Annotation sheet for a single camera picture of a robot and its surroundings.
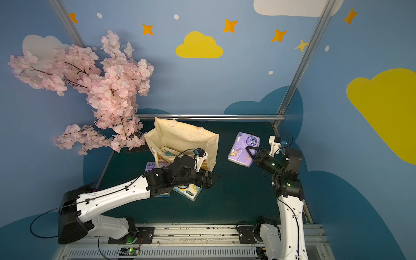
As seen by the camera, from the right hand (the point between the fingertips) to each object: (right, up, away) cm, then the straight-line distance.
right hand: (250, 148), depth 70 cm
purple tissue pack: (-52, -11, +23) cm, 58 cm away
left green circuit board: (-54, -46, +1) cm, 71 cm away
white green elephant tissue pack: (-28, -23, +13) cm, 39 cm away
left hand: (-15, -12, -1) cm, 19 cm away
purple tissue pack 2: (-5, -2, -2) cm, 6 cm away
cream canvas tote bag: (-40, +4, +23) cm, 47 cm away
